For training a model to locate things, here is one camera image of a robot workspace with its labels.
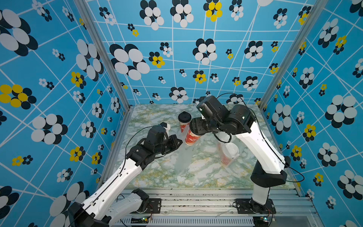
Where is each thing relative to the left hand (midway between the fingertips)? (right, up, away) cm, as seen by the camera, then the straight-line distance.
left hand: (185, 140), depth 70 cm
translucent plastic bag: (0, -8, -3) cm, 8 cm away
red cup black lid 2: (+3, +1, -2) cm, 4 cm away
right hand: (+6, +8, -6) cm, 12 cm away
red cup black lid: (-1, +11, +19) cm, 22 cm away
